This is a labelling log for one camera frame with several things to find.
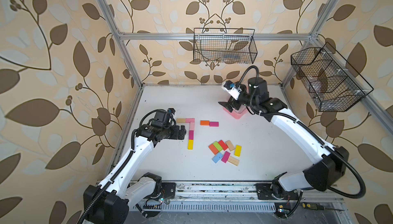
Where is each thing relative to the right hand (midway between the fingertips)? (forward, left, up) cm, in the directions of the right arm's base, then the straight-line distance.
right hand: (225, 93), depth 76 cm
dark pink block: (-8, +20, -29) cm, 36 cm away
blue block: (-22, +5, -30) cm, 37 cm away
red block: (-16, 0, -30) cm, 34 cm away
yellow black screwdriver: (-46, -38, -28) cm, 66 cm away
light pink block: (-1, +19, -30) cm, 36 cm away
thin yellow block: (-13, +20, -30) cm, 38 cm away
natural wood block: (+5, +27, -32) cm, 42 cm away
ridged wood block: (-24, -4, -30) cm, 39 cm away
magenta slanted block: (-22, 0, -29) cm, 37 cm away
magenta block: (0, +5, -30) cm, 30 cm away
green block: (-15, +4, -30) cm, 34 cm away
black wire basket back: (+38, -5, +3) cm, 39 cm away
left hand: (-12, +26, -14) cm, 32 cm away
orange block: (+1, +11, -30) cm, 31 cm away
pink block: (+3, +21, -29) cm, 36 cm away
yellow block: (-18, -8, -31) cm, 37 cm away
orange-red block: (-16, +6, -30) cm, 35 cm away
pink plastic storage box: (+3, -10, -24) cm, 26 cm away
